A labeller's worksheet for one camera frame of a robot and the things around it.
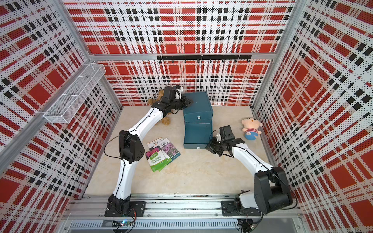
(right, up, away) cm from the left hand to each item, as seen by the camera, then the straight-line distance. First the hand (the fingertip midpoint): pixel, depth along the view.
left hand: (195, 101), depth 91 cm
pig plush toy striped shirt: (+40, -16, +10) cm, 44 cm away
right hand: (+7, -28, -6) cm, 29 cm away
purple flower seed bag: (-17, -32, +5) cm, 37 cm away
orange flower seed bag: (-27, -30, +5) cm, 41 cm away
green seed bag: (-17, -38, 0) cm, 41 cm away
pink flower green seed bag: (-25, -37, 0) cm, 44 cm away
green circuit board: (-36, -63, -22) cm, 75 cm away
